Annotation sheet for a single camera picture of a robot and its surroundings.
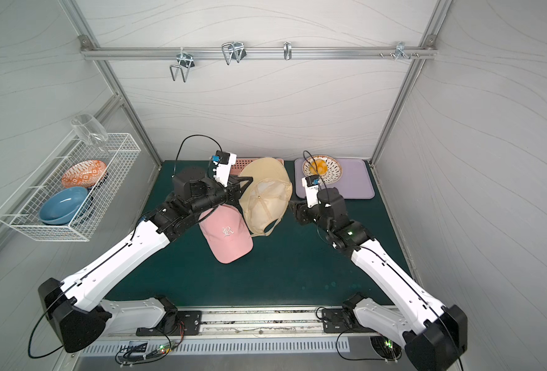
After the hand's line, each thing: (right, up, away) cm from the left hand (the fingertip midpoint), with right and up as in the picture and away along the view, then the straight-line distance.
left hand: (252, 179), depth 67 cm
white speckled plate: (+33, +6, +50) cm, 60 cm away
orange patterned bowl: (-53, +2, +4) cm, 53 cm away
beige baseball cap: (+3, -5, +17) cm, 17 cm away
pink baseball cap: (-12, -20, +19) cm, 30 cm away
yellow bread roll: (+29, +7, +48) cm, 57 cm away
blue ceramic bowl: (-52, -8, -5) cm, 53 cm away
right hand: (+15, -6, +8) cm, 18 cm away
